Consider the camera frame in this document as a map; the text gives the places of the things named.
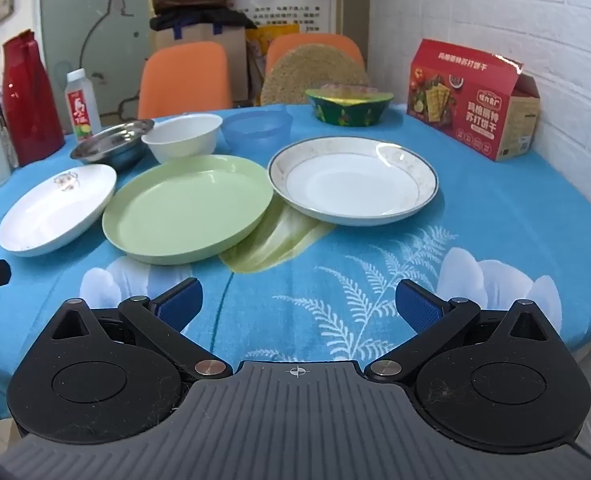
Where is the round woven straw mat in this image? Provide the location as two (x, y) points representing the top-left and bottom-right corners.
(260, 44), (371, 107)

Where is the white plate with small print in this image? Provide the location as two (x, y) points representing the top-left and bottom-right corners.
(0, 163), (118, 258)

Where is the red cracker box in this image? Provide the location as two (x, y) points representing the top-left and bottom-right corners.
(407, 38), (541, 163)

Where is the green instant noodle bowl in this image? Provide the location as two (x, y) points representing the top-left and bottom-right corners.
(305, 85), (395, 127)

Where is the cardboard box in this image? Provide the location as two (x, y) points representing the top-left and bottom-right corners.
(150, 22), (248, 106)

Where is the light green plate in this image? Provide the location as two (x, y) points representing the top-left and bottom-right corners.
(102, 154), (274, 266)

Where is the blue floral tablecloth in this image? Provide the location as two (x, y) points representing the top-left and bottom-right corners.
(0, 102), (591, 421)

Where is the white plate with gold rim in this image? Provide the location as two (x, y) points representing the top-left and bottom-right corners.
(267, 136), (439, 227)

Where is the yellow bag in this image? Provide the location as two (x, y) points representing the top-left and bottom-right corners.
(246, 23), (301, 56)

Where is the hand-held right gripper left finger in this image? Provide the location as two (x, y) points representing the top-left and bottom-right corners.
(50, 277), (233, 381)

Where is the translucent blue plastic bowl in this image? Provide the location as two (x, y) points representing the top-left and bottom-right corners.
(221, 110), (294, 153)

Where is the red thermos jug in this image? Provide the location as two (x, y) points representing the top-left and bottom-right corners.
(1, 31), (66, 168)

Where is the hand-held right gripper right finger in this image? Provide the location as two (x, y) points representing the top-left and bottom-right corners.
(365, 279), (549, 386)

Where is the frosted glass door with cat drawing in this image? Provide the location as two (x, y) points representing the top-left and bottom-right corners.
(40, 0), (156, 136)

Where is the black cloth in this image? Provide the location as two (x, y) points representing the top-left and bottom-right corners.
(149, 6), (258, 31)

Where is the white bowl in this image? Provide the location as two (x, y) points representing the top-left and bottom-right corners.
(140, 113), (224, 165)

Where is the stainless steel bowl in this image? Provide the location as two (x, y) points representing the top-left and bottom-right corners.
(70, 119), (156, 171)

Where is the orange chair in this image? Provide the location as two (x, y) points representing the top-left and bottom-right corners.
(265, 34), (366, 81)
(138, 41), (233, 120)

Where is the white wall poster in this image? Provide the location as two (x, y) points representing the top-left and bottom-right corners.
(228, 0), (343, 36)

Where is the clear bottle with red label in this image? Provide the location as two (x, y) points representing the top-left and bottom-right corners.
(65, 68), (102, 142)

